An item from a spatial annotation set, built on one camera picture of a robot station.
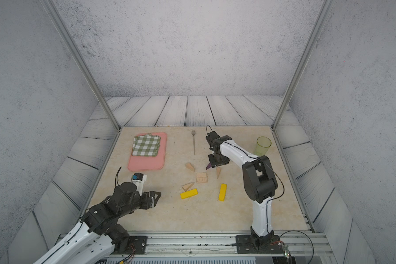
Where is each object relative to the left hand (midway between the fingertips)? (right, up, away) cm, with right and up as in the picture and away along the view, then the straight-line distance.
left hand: (157, 195), depth 75 cm
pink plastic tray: (-19, +10, +27) cm, 35 cm away
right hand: (+29, +12, +18) cm, 36 cm away
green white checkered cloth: (-17, +21, +34) cm, 43 cm away
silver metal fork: (+14, +30, +43) cm, 54 cm away
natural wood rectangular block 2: (+20, +5, +21) cm, 29 cm away
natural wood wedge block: (+30, +7, +21) cm, 37 cm away
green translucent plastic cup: (+56, +22, +22) cm, 64 cm away
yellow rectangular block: (+13, -4, +14) cm, 19 cm away
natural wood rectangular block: (+20, +3, +18) cm, 27 cm away
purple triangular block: (+24, +9, +23) cm, 35 cm away
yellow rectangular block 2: (+31, -3, +14) cm, 34 cm away
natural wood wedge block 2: (+12, 0, +14) cm, 19 cm away
